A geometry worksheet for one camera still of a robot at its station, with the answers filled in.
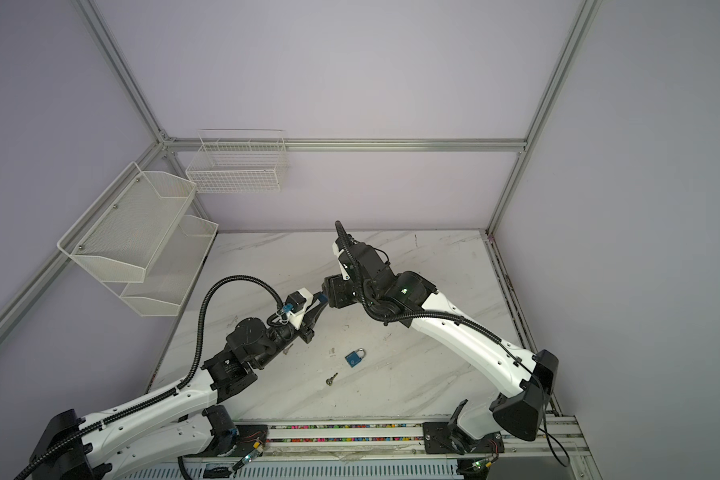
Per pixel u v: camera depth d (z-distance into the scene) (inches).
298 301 22.2
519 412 15.0
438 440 28.8
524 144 36.6
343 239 19.9
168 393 19.2
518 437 17.5
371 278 19.3
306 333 24.6
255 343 20.6
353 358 34.4
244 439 28.9
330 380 32.9
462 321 17.1
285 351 24.5
